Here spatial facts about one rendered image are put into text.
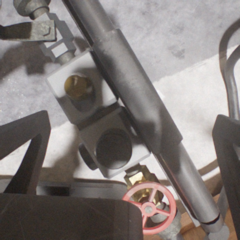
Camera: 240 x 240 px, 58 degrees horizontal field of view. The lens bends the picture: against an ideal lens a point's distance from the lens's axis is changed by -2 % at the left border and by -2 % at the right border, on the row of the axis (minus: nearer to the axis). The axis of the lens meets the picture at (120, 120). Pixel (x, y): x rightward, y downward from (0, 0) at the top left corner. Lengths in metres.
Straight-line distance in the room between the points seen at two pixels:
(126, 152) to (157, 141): 0.07
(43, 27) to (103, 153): 0.18
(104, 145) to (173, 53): 0.58
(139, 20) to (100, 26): 0.61
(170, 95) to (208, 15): 0.30
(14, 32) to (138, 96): 0.21
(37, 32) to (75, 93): 0.10
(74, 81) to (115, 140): 0.09
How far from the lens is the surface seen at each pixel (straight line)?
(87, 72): 0.32
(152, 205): 0.30
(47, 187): 0.70
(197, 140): 0.83
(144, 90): 0.20
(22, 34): 0.35
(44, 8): 0.38
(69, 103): 0.32
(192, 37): 0.83
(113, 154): 0.27
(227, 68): 0.81
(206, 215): 0.25
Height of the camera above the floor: 0.77
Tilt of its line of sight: 84 degrees down
